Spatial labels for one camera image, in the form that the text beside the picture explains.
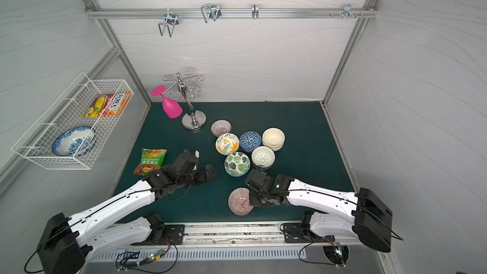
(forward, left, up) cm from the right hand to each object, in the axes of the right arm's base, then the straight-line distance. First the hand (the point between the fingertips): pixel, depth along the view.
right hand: (251, 198), depth 78 cm
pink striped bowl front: (0, +5, -4) cm, 7 cm away
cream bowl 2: (+25, -11, +1) cm, 28 cm away
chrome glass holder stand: (+44, +37, -3) cm, 57 cm away
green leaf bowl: (+12, +8, -3) cm, 14 cm away
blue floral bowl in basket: (+7, +60, +30) cm, 68 cm away
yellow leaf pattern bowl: (+27, +14, -2) cm, 31 cm away
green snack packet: (+15, +49, 0) cm, 52 cm away
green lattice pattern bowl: (+21, -5, -2) cm, 22 cm away
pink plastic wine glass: (+39, +43, +12) cm, 59 cm away
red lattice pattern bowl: (+12, -6, +3) cm, 14 cm away
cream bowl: (+31, -10, -1) cm, 33 cm away
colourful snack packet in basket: (+23, +57, +30) cm, 69 cm away
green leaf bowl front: (+16, +8, -2) cm, 18 cm away
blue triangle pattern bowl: (+30, +2, -2) cm, 30 cm away
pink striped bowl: (+38, +19, -2) cm, 43 cm away
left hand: (+7, +18, +6) cm, 20 cm away
